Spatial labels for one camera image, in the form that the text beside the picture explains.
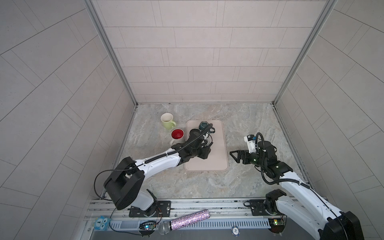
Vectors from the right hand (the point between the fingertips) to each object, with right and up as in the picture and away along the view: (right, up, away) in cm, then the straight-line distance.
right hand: (235, 152), depth 81 cm
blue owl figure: (-63, -27, -15) cm, 71 cm away
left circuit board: (-42, -29, -16) cm, 54 cm away
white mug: (-33, +7, +14) cm, 37 cm away
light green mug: (-41, +18, +16) cm, 48 cm away
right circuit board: (+16, -30, -13) cm, 37 cm away
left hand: (-14, +1, +4) cm, 14 cm away
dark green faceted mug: (-17, +15, +10) cm, 25 cm away
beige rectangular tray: (-9, -6, +7) cm, 13 cm away
